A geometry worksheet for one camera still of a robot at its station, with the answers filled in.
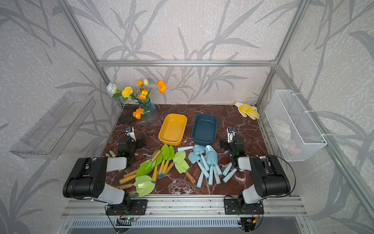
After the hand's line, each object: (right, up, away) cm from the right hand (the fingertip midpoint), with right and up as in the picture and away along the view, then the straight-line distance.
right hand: (228, 135), depth 95 cm
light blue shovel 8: (-4, -23, -13) cm, 27 cm away
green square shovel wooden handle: (-29, -18, -8) cm, 35 cm away
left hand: (-60, 0, -1) cm, 60 cm away
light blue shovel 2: (-23, -13, -6) cm, 27 cm away
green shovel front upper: (-55, -24, -12) cm, 61 cm away
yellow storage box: (-38, +3, +10) cm, 40 cm away
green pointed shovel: (-38, -11, -1) cm, 39 cm away
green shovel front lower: (-51, -28, -15) cm, 60 cm away
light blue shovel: (-31, -9, 0) cm, 32 cm away
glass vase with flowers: (-55, +16, +6) cm, 58 cm away
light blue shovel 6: (-19, -23, -14) cm, 33 cm away
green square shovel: (-33, -14, -4) cm, 36 cm away
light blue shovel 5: (-13, -23, -13) cm, 30 cm away
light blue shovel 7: (-3, -19, -10) cm, 21 cm away
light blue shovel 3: (-19, -10, -1) cm, 22 cm away
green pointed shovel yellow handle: (-42, -12, -2) cm, 43 cm away
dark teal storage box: (-15, +4, +9) cm, 18 cm away
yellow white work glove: (+20, +18, +22) cm, 35 cm away
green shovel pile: (-45, -16, -6) cm, 48 cm away
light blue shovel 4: (-11, -13, -4) cm, 18 cm away
